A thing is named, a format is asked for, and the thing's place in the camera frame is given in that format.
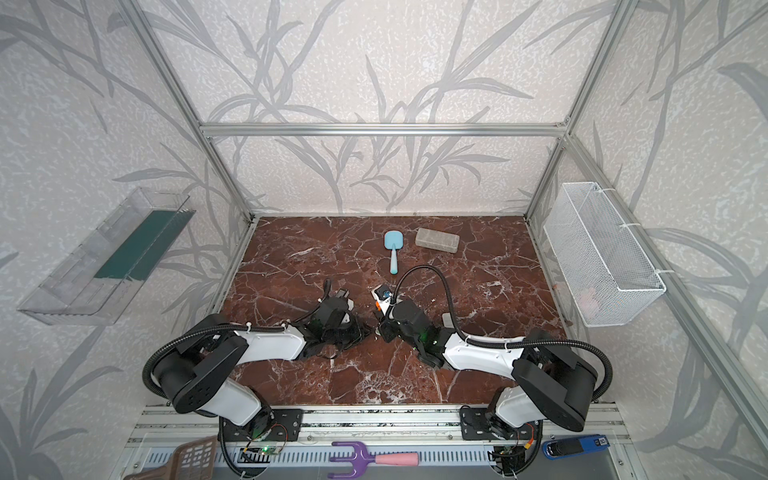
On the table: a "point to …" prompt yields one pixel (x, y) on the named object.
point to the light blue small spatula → (394, 241)
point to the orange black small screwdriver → (378, 306)
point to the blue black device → (566, 446)
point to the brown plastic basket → (192, 460)
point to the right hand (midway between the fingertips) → (378, 299)
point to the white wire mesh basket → (607, 275)
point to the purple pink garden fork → (362, 458)
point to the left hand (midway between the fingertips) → (379, 324)
